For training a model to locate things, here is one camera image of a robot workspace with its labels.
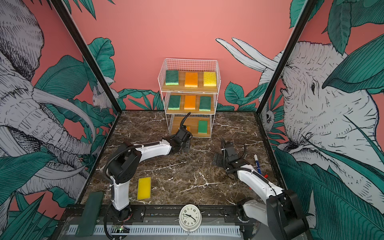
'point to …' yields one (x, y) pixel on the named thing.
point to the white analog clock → (190, 218)
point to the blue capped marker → (257, 163)
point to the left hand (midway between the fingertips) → (187, 139)
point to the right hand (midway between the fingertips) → (218, 157)
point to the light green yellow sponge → (202, 126)
